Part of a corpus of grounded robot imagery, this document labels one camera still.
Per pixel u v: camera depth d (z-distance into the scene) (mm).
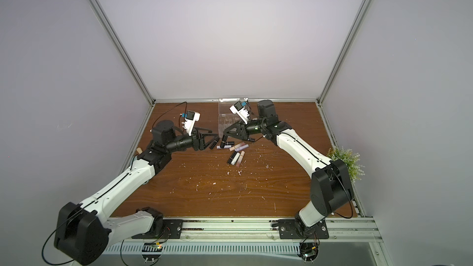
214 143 688
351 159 751
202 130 732
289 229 726
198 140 651
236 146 965
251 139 1004
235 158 921
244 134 664
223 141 730
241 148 966
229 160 922
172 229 729
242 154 945
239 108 672
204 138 666
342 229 742
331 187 430
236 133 683
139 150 966
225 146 742
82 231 389
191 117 663
